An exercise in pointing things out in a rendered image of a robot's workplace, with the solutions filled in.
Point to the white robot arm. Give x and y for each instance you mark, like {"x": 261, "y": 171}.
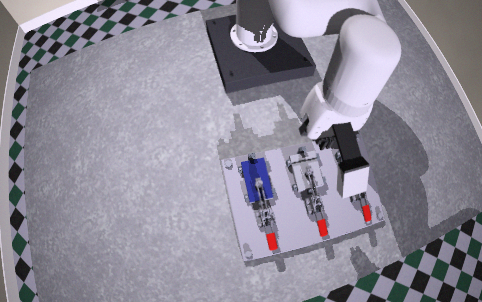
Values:
{"x": 366, "y": 53}

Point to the blue rectangular plate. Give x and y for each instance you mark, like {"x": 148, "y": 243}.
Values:
{"x": 256, "y": 169}

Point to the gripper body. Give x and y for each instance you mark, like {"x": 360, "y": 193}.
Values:
{"x": 321, "y": 115}

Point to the toggle clamp with red handle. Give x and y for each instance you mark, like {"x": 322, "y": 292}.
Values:
{"x": 310, "y": 204}
{"x": 366, "y": 209}
{"x": 261, "y": 220}

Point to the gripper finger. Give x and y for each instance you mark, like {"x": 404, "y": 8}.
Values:
{"x": 303, "y": 132}
{"x": 331, "y": 140}

